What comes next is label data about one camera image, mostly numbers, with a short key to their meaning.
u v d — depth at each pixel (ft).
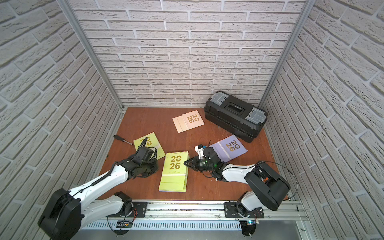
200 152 2.62
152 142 3.09
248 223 2.33
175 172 2.65
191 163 2.48
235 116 3.03
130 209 2.24
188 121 3.61
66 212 1.29
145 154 2.17
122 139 3.29
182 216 2.41
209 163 2.25
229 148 3.11
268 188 1.44
